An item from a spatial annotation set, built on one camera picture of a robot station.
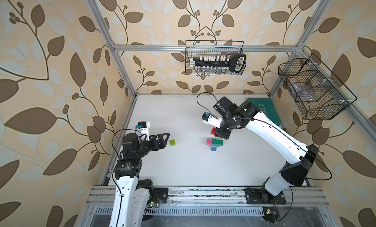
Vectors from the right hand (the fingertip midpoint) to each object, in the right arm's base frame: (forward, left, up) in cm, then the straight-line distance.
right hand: (218, 131), depth 74 cm
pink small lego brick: (+1, +4, -13) cm, 13 cm away
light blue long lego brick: (-1, +1, -14) cm, 15 cm away
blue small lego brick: (0, +1, -21) cm, 21 cm away
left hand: (-1, +29, 0) cm, 29 cm away
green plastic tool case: (+30, -42, -18) cm, 55 cm away
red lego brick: (-1, +3, +2) cm, 4 cm away
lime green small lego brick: (+5, +27, -21) cm, 34 cm away
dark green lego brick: (0, -1, -13) cm, 13 cm away
